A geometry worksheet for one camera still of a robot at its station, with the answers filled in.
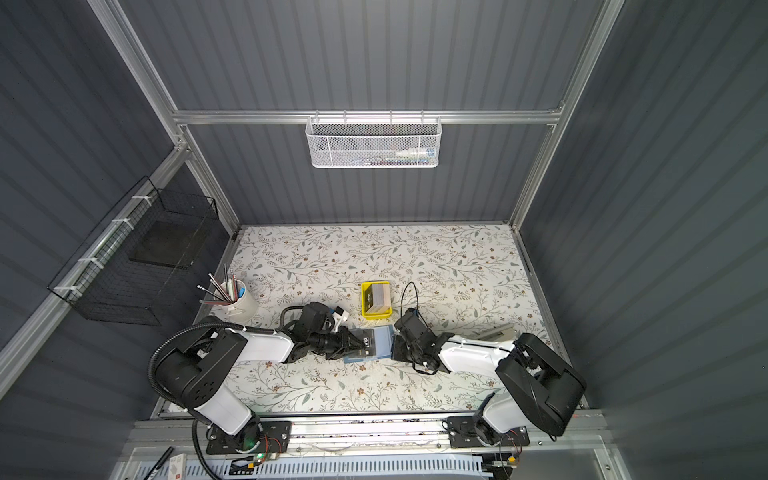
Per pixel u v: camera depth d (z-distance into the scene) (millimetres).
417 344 680
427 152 912
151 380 448
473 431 663
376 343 886
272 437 730
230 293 912
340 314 878
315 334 757
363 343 875
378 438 750
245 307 892
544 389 439
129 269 723
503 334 888
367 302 962
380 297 958
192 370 462
